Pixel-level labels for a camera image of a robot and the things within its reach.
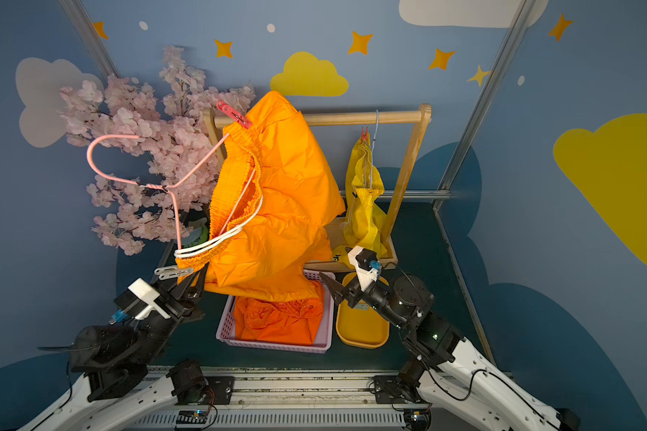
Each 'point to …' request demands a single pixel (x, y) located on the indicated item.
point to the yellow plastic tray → (362, 326)
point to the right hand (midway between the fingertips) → (343, 257)
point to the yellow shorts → (364, 225)
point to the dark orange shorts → (289, 321)
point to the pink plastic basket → (303, 286)
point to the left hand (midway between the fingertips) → (201, 256)
